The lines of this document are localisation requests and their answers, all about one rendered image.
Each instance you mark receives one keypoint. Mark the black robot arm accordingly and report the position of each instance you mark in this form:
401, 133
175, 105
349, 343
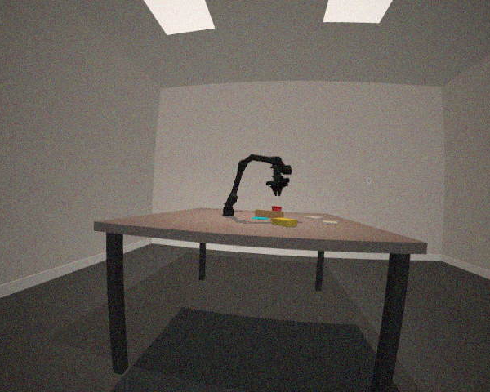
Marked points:
279, 169

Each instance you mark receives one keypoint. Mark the yellow flat rectangular block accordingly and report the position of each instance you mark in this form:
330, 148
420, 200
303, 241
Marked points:
284, 222

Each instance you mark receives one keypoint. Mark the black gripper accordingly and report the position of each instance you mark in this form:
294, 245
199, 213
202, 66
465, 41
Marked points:
276, 186

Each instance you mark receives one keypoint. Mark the orange long bar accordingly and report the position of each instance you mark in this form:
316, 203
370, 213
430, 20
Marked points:
269, 214

